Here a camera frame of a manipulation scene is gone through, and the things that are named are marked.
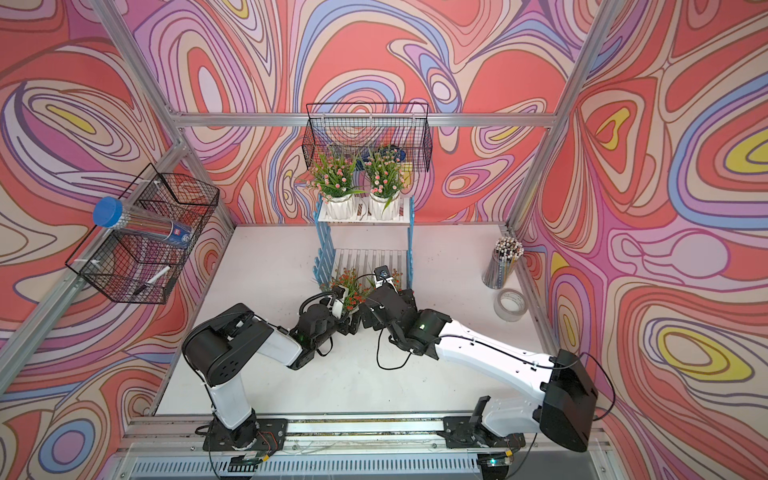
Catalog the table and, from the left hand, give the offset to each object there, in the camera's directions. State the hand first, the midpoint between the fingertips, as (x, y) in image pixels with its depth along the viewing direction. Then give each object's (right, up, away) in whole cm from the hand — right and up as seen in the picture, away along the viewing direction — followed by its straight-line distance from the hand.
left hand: (356, 306), depth 93 cm
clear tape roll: (+48, -3, -1) cm, 48 cm away
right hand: (+9, +2, -15) cm, 17 cm away
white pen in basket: (-46, +13, -18) cm, 51 cm away
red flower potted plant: (+1, +5, -11) cm, 12 cm away
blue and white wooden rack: (0, +21, +22) cm, 31 cm away
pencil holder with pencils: (+45, +14, -3) cm, 47 cm away
